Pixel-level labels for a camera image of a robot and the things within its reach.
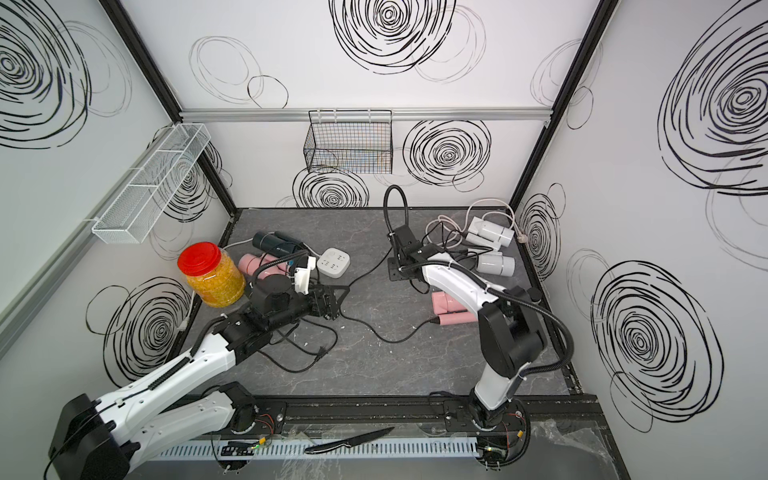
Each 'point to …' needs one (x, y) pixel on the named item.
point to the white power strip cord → (233, 244)
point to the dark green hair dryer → (274, 243)
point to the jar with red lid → (212, 275)
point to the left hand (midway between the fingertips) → (338, 289)
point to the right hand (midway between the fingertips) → (399, 269)
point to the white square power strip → (333, 262)
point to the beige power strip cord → (468, 218)
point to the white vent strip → (388, 446)
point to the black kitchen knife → (345, 442)
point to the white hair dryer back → (487, 234)
